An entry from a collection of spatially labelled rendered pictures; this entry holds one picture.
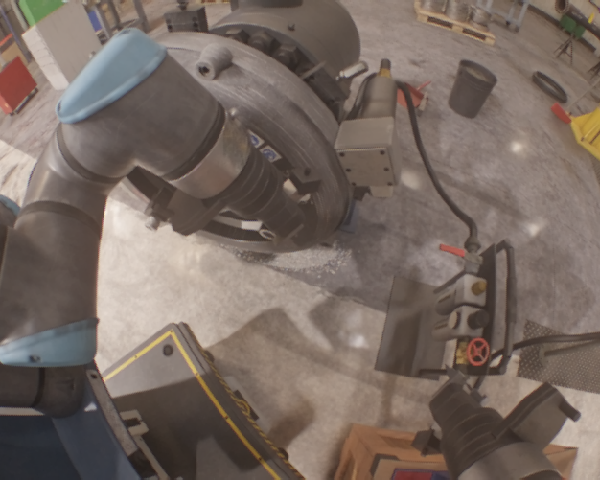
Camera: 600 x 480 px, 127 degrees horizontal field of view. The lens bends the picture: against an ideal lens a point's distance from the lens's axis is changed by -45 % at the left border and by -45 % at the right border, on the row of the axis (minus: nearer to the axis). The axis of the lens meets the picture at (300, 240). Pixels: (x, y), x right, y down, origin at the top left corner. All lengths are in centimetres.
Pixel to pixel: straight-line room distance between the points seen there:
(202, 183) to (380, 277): 105
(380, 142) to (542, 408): 41
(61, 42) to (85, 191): 414
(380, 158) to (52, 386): 68
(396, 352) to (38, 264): 114
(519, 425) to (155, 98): 37
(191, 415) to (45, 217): 76
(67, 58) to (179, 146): 420
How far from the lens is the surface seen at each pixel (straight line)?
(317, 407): 114
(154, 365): 94
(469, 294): 81
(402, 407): 121
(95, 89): 20
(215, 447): 90
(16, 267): 21
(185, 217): 30
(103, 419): 56
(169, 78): 21
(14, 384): 51
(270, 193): 30
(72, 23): 446
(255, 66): 44
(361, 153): 46
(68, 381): 57
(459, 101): 221
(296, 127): 44
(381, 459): 73
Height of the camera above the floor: 112
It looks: 64 degrees down
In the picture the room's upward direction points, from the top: 4 degrees counter-clockwise
